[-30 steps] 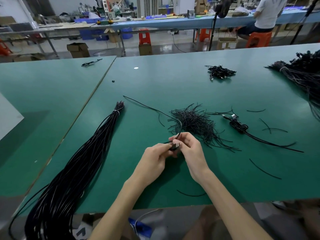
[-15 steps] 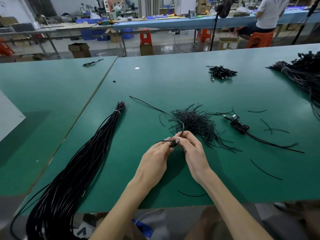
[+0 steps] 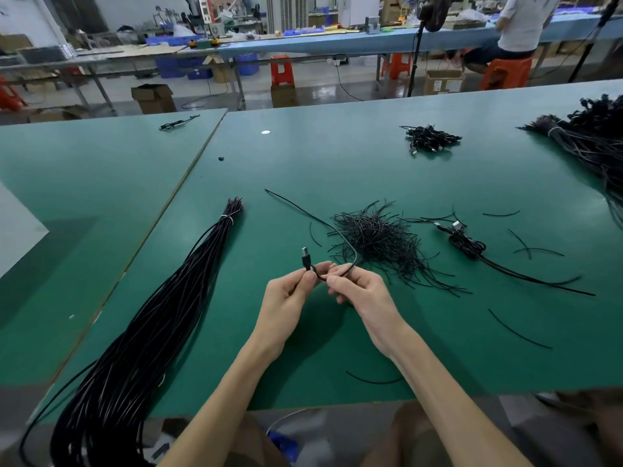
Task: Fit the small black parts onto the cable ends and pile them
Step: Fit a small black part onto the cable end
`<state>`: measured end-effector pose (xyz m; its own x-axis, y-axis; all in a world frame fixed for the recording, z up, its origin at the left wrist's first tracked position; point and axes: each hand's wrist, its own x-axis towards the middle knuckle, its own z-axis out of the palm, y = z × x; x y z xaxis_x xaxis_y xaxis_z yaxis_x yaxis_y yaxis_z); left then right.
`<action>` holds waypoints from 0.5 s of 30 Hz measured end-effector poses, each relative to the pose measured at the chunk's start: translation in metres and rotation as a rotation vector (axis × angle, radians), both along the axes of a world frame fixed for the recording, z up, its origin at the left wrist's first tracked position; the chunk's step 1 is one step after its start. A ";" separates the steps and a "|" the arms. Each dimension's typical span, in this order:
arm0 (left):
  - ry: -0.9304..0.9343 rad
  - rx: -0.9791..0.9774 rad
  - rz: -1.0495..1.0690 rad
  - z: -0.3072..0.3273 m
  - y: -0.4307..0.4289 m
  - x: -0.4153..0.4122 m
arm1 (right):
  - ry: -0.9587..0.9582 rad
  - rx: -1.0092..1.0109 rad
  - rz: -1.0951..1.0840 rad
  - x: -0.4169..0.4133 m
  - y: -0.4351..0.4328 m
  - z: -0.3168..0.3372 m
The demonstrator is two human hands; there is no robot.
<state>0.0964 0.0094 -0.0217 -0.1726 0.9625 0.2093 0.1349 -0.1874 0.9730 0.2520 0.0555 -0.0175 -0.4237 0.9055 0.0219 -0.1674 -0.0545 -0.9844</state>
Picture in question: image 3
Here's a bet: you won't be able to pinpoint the person's left hand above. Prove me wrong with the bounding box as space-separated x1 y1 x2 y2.
246 262 334 364

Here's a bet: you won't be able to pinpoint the person's right hand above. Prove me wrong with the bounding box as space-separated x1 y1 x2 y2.
321 262 412 361

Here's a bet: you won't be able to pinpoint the pile of black wire ties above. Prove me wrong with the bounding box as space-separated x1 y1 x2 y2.
329 199 470 296

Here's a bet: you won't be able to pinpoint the long black cable bundle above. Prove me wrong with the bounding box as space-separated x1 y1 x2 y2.
19 197 245 467

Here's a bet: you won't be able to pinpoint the small pile of knotted cables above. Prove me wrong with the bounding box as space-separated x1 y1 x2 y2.
401 124 463 156

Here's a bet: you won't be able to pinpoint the small cable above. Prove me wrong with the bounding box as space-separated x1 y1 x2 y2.
158 114 201 132

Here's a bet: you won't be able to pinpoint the large heap of black cables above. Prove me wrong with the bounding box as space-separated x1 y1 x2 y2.
520 94 623 230

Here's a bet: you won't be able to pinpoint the person's right forearm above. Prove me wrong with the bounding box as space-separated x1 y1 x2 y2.
384 328 537 467

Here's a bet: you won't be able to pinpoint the person's left forearm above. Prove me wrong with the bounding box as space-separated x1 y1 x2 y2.
160 337 288 467

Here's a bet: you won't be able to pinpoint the person's brown shorts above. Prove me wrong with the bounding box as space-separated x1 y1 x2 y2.
228 401 459 467

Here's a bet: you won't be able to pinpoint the blue plastic item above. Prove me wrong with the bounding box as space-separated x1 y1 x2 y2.
267 429 301 463

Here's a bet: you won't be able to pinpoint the small cardboard box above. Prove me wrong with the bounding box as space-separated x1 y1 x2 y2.
271 84 298 108

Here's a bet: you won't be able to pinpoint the red plastic stool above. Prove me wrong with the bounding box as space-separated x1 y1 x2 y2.
269 55 296 88

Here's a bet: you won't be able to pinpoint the orange plastic stool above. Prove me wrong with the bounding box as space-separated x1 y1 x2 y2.
387 53 412 80
0 77 25 113
480 58 535 91

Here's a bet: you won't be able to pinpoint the open cardboard box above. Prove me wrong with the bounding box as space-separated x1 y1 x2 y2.
131 83 177 115

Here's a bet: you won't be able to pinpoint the long blue workbench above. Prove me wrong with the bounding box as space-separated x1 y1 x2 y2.
185 12 623 59

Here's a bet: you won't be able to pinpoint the large white box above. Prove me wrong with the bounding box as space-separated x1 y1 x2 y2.
0 180 50 280

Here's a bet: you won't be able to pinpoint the black fan on stand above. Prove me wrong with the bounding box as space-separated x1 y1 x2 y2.
406 0 454 98

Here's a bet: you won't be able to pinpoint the black tripod stand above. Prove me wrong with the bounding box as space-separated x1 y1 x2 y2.
569 0 623 84

